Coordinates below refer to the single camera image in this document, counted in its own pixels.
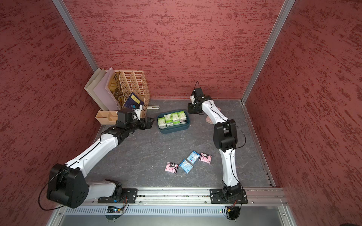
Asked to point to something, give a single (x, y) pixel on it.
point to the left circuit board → (113, 209)
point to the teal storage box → (176, 128)
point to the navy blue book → (133, 99)
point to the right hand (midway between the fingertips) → (189, 112)
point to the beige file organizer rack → (129, 89)
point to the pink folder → (105, 100)
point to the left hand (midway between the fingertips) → (147, 121)
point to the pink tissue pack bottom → (171, 167)
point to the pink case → (209, 121)
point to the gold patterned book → (115, 89)
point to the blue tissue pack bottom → (185, 166)
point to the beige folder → (91, 84)
